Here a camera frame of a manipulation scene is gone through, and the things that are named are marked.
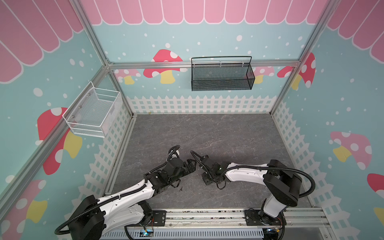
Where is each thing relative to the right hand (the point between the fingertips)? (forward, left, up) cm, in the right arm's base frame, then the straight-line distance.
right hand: (204, 177), depth 88 cm
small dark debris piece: (-7, +14, 0) cm, 15 cm away
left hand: (+2, +8, +10) cm, 13 cm away
